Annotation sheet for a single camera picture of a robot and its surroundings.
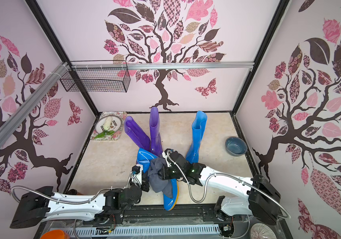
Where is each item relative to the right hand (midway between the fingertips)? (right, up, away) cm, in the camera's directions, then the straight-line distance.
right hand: (158, 172), depth 75 cm
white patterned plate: (-37, +25, +35) cm, 57 cm away
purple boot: (-14, +20, +13) cm, 27 cm away
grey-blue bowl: (+50, +10, +24) cm, 57 cm away
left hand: (-5, -2, +3) cm, 6 cm away
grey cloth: (0, -4, -5) cm, 6 cm away
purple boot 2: (-3, +11, +17) cm, 21 cm away
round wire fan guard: (+50, -25, -7) cm, 56 cm away
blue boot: (+22, +24, +10) cm, 35 cm away
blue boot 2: (-9, +8, +6) cm, 13 cm away
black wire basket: (-39, +57, +20) cm, 71 cm away
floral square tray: (-33, +17, +31) cm, 49 cm away
